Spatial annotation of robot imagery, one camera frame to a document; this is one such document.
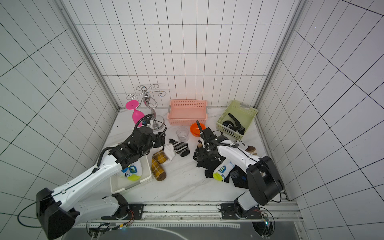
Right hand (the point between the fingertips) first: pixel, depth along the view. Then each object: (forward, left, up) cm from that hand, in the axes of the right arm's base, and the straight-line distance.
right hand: (203, 151), depth 89 cm
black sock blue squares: (-13, -20, -3) cm, 24 cm away
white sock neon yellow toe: (-10, -11, -2) cm, 15 cm away
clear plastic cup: (+15, +15, -2) cm, 21 cm away
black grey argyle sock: (-8, -4, 0) cm, 9 cm away
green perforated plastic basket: (+37, -31, -4) cm, 48 cm away
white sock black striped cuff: (0, +22, -2) cm, 22 cm away
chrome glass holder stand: (+24, +35, +24) cm, 49 cm away
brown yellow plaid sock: (-6, +27, 0) cm, 27 cm away
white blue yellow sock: (-14, +40, -2) cm, 43 cm away
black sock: (+23, -23, -4) cm, 33 cm away
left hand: (-1, +25, +15) cm, 29 cm away
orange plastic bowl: (+18, +7, -2) cm, 19 cm away
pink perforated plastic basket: (+38, +14, -6) cm, 41 cm away
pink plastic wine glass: (+14, +42, +15) cm, 47 cm away
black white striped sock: (+3, +15, -3) cm, 15 cm away
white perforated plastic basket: (-20, +45, -1) cm, 50 cm away
